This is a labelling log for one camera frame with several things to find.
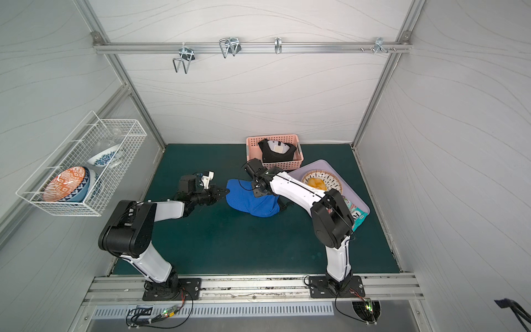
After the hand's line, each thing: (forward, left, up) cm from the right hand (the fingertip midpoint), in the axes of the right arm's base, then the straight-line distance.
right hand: (262, 186), depth 91 cm
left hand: (-2, +15, -2) cm, 15 cm away
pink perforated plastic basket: (+30, +8, -9) cm, 32 cm away
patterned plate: (+11, -34, -9) cm, 37 cm away
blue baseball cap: (-3, +10, -5) cm, 12 cm away
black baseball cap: (+26, -5, -5) cm, 27 cm away
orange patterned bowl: (-19, +56, +26) cm, 64 cm away
